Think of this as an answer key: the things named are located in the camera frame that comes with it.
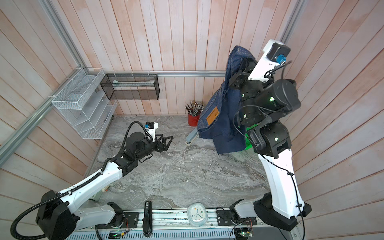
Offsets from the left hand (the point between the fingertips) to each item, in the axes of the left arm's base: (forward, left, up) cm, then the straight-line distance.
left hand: (168, 139), depth 76 cm
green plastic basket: (+2, -44, -6) cm, 44 cm away
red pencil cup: (+30, -14, -7) cm, 34 cm away
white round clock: (-31, -15, -21) cm, 40 cm away
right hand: (-1, -26, +43) cm, 51 cm away
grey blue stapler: (+16, -12, -19) cm, 28 cm away
